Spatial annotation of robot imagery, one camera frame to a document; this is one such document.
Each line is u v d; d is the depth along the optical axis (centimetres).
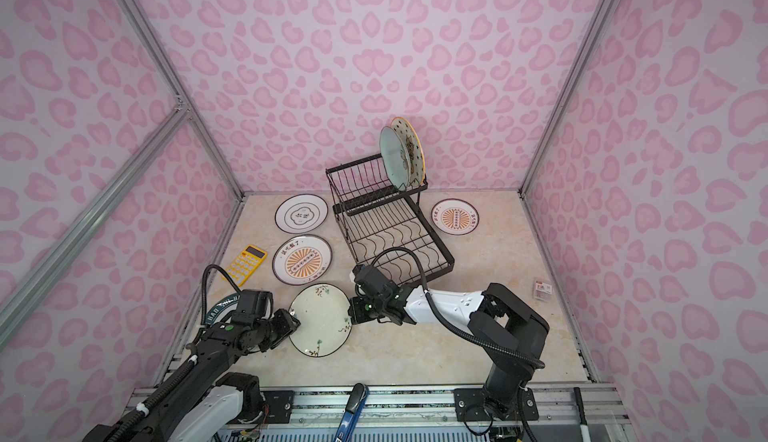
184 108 91
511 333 45
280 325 77
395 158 93
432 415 72
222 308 89
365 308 73
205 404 57
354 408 69
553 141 102
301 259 101
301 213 114
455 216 113
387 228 107
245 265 98
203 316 67
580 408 72
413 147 86
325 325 84
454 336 45
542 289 91
